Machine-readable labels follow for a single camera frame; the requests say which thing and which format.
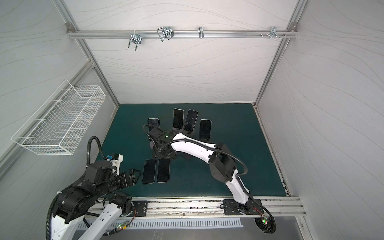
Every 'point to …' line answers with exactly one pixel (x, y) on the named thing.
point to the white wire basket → (58, 125)
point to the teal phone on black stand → (205, 129)
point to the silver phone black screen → (149, 173)
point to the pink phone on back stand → (192, 116)
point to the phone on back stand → (178, 118)
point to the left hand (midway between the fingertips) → (136, 171)
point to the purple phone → (163, 170)
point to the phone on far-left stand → (154, 121)
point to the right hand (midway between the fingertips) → (162, 153)
